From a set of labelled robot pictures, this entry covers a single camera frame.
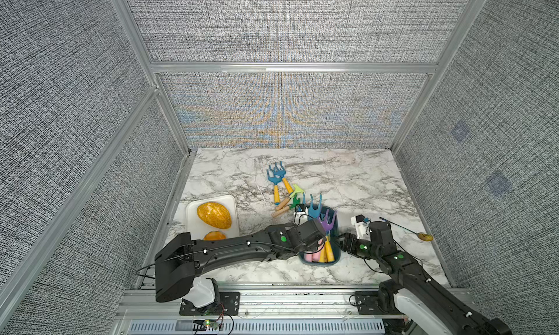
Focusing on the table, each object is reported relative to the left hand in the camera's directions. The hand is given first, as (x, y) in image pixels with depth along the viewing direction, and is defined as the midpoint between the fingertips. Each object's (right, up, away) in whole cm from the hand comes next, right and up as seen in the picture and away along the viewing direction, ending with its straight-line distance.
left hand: (318, 238), depth 75 cm
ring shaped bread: (-40, -3, +13) cm, 42 cm away
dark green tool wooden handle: (-6, +9, +24) cm, 27 cm away
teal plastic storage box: (+9, -3, +13) cm, 16 cm away
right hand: (+7, -1, +7) cm, 10 cm away
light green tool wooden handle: (-6, +15, +25) cm, 30 cm away
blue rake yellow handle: (-15, +19, +32) cm, 40 cm away
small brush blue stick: (+44, -3, +14) cm, 46 cm away
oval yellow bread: (-40, +5, +15) cm, 43 cm away
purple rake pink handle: (+5, +2, +11) cm, 12 cm away
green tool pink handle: (-2, -8, +3) cm, 9 cm away
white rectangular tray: (-48, -2, +19) cm, 52 cm away
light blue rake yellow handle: (-1, +8, +6) cm, 10 cm away
